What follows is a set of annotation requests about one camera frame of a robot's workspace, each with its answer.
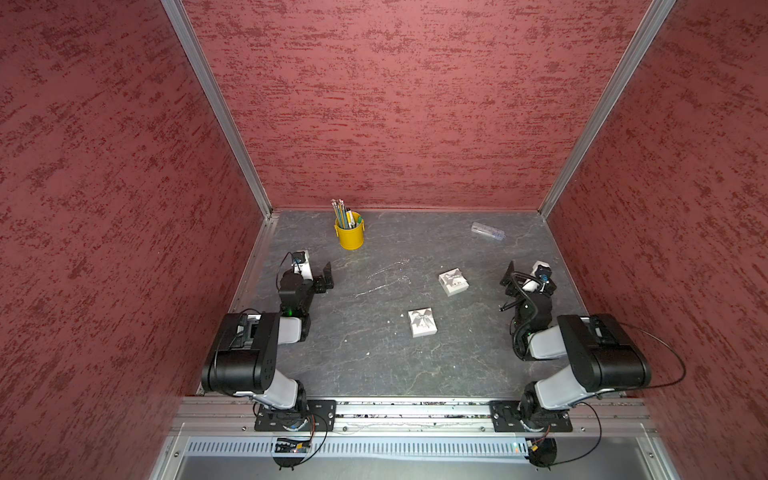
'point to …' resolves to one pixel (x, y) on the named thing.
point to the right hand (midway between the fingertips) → (524, 269)
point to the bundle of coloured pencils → (344, 215)
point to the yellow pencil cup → (353, 238)
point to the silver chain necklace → (384, 285)
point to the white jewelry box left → (422, 322)
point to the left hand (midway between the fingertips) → (315, 268)
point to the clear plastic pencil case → (488, 231)
